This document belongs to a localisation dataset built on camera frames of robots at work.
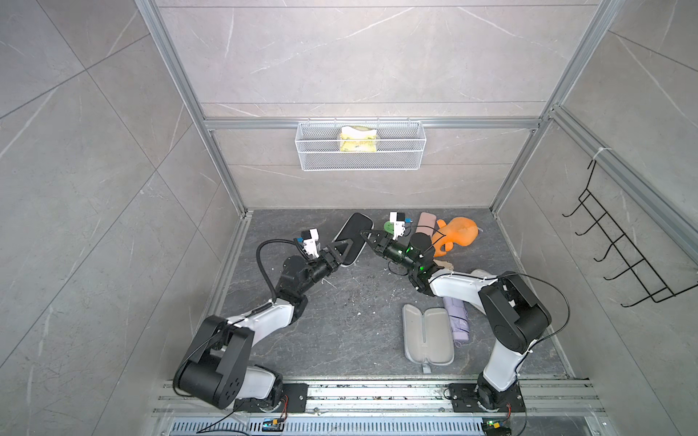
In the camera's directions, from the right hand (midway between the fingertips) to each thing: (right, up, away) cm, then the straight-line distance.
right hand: (362, 234), depth 81 cm
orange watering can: (+39, +1, +23) cm, 45 cm away
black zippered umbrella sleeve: (-3, +1, -1) cm, 4 cm away
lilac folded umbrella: (+31, -27, +4) cm, 41 cm away
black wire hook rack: (+66, -11, -20) cm, 70 cm away
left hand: (-3, -3, -3) cm, 5 cm away
